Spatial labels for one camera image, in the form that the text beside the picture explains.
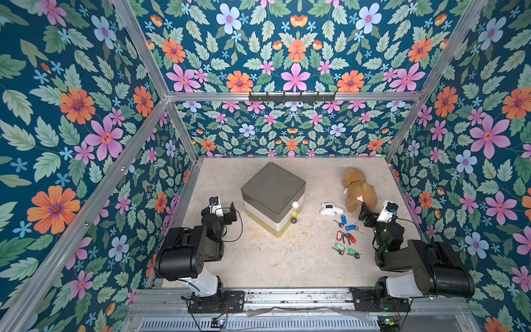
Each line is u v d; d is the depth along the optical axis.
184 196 1.08
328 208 0.95
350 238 0.89
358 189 0.90
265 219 0.81
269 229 0.87
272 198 0.78
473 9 0.68
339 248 0.86
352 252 0.86
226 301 0.73
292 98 0.93
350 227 0.93
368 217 0.80
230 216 0.85
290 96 0.92
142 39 0.75
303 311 0.72
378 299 0.68
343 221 0.94
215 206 0.79
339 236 0.91
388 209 0.74
